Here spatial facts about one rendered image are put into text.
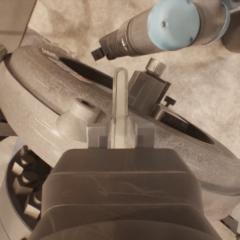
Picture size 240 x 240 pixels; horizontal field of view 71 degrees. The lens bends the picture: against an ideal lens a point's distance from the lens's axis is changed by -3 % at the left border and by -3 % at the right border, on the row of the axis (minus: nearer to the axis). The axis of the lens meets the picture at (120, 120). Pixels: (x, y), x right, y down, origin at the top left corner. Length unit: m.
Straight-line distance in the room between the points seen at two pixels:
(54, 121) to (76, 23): 0.99
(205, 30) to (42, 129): 0.36
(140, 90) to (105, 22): 0.85
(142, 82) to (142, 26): 0.11
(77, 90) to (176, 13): 0.22
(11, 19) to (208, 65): 1.27
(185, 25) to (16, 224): 0.58
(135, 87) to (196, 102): 1.01
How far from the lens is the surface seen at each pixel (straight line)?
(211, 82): 1.39
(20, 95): 0.30
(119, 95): 0.16
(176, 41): 0.35
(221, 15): 0.48
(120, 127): 0.17
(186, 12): 0.37
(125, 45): 0.43
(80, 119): 0.22
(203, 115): 1.42
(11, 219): 0.57
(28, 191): 0.56
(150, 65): 0.41
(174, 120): 0.38
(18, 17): 1.29
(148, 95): 0.38
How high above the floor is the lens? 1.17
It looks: 71 degrees down
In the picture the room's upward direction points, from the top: 165 degrees clockwise
